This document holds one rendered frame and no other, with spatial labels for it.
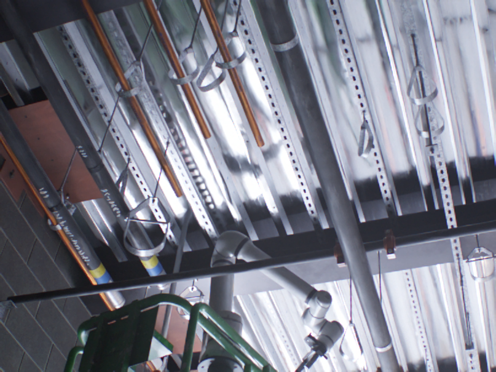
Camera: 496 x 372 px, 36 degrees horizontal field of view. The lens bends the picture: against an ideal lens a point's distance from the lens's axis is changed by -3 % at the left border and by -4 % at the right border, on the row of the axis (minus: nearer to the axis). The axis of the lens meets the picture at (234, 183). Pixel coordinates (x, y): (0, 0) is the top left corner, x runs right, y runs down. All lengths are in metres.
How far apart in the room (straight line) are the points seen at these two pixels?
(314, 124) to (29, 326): 2.03
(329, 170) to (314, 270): 1.40
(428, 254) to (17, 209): 2.15
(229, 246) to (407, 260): 0.93
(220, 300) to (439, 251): 1.15
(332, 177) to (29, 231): 1.93
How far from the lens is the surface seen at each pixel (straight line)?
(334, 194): 2.88
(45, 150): 4.09
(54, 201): 3.55
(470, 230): 3.20
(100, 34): 2.69
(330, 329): 3.86
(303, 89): 2.59
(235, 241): 3.87
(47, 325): 4.23
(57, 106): 3.18
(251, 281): 4.23
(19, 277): 4.06
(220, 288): 3.83
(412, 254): 4.07
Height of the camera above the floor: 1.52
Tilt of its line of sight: 48 degrees up
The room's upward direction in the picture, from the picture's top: 8 degrees clockwise
